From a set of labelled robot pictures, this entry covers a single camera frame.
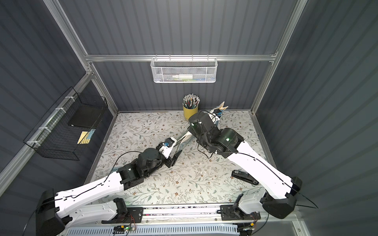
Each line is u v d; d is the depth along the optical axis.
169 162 0.63
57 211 0.40
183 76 0.90
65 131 0.74
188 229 0.77
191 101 1.03
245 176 0.85
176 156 0.65
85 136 0.64
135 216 0.74
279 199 0.40
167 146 0.59
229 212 0.74
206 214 0.75
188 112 1.04
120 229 0.71
